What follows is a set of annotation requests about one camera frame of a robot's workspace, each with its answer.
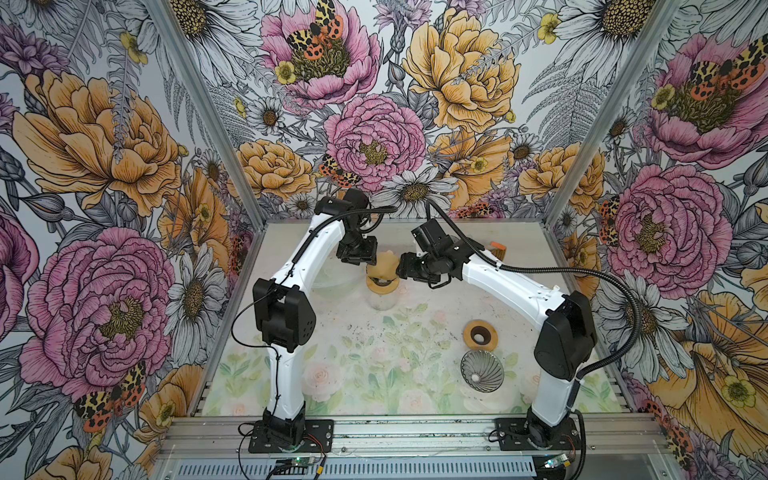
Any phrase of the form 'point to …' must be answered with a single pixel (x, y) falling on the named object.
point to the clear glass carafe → (382, 302)
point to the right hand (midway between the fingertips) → (407, 280)
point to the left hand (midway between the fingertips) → (365, 269)
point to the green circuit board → (295, 465)
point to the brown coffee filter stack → (499, 250)
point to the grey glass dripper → (483, 370)
